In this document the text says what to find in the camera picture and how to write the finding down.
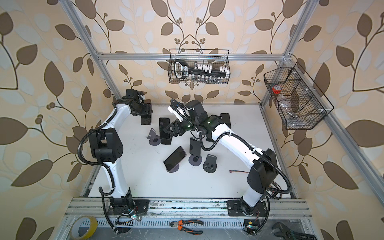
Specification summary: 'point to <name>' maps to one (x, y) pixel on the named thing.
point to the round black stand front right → (210, 166)
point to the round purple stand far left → (154, 139)
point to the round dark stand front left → (175, 169)
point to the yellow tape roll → (75, 225)
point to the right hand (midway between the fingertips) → (168, 127)
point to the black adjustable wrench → (291, 235)
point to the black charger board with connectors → (272, 189)
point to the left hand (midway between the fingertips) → (144, 108)
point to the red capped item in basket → (276, 89)
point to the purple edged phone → (146, 117)
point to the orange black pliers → (180, 224)
